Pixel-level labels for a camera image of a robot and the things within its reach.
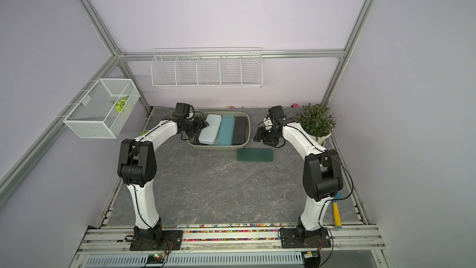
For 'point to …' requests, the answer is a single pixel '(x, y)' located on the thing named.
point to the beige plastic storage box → (194, 141)
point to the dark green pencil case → (255, 154)
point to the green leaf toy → (120, 103)
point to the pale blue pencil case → (208, 136)
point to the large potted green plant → (317, 120)
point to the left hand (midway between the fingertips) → (207, 127)
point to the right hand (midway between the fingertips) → (258, 138)
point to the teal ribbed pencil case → (227, 130)
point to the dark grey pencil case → (239, 130)
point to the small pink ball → (296, 105)
